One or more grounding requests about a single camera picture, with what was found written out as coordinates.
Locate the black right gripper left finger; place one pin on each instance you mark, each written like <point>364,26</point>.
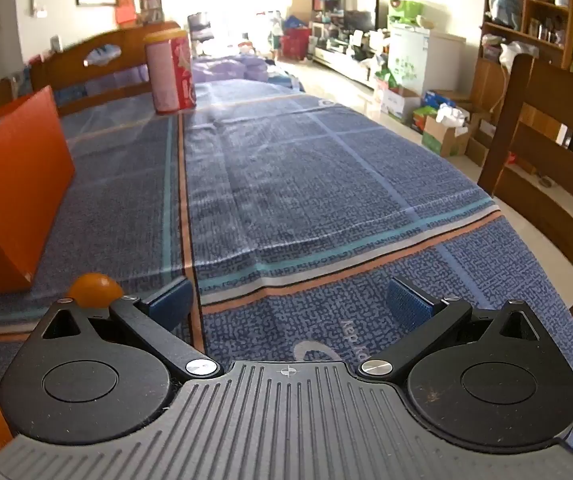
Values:
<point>85,376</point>

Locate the wooden chair far left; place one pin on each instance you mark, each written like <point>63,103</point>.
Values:
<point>104,68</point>

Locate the white cabinet with green print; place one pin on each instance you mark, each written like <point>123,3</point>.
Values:
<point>422,59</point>

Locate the pink cylindrical canister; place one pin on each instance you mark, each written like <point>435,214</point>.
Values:
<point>168,57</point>

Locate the red plastic basket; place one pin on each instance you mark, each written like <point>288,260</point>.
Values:
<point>294,43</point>

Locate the wooden chair right side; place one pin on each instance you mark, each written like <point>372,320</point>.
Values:
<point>549,90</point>

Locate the wooden bookshelf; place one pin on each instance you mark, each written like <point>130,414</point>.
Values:
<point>545,26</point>

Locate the blue patterned tablecloth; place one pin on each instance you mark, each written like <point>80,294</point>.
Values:
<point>291,215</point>

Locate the orange cardboard box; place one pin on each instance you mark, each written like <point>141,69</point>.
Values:
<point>36,169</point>

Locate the orange fruit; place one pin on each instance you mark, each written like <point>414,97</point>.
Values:
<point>95,291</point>

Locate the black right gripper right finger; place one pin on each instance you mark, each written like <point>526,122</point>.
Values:
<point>476,377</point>

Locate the wooden chair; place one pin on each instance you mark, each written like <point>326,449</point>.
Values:
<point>549,90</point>
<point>104,68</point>

